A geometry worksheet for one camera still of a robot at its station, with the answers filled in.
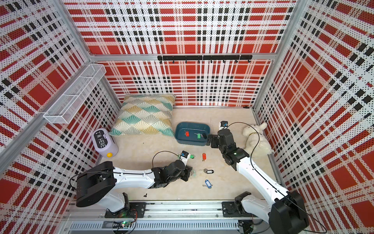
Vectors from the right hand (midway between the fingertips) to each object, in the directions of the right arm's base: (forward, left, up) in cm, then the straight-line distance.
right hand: (217, 135), depth 82 cm
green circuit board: (-41, +49, -15) cm, 66 cm away
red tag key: (-5, +7, -18) cm, 20 cm away
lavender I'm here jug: (-2, +68, -6) cm, 69 cm away
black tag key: (-15, +5, -17) cm, 23 cm away
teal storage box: (+13, +15, -18) cm, 27 cm away
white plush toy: (-3, -30, -12) cm, 32 cm away
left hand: (-14, +14, -13) cm, 24 cm away
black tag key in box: (+12, +7, -18) cm, 23 cm away
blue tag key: (-22, +6, -17) cm, 29 cm away
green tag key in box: (+11, +10, -18) cm, 23 cm away
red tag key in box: (+13, +19, -17) cm, 29 cm away
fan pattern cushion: (+18, +46, -2) cm, 50 cm away
